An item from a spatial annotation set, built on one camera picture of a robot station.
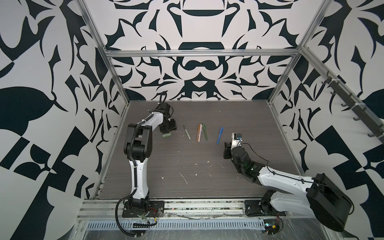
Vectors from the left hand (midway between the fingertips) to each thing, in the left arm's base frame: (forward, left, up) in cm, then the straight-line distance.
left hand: (173, 127), depth 102 cm
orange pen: (-3, -16, -2) cm, 17 cm away
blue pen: (-5, -31, -3) cm, 31 cm away
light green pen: (-3, -9, -3) cm, 10 cm away
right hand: (-18, -31, +9) cm, 37 cm away
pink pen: (-1, -18, -2) cm, 19 cm away
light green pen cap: (-6, +5, -2) cm, 8 cm away
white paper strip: (-35, -8, -4) cm, 36 cm away
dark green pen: (-8, -22, -3) cm, 23 cm away
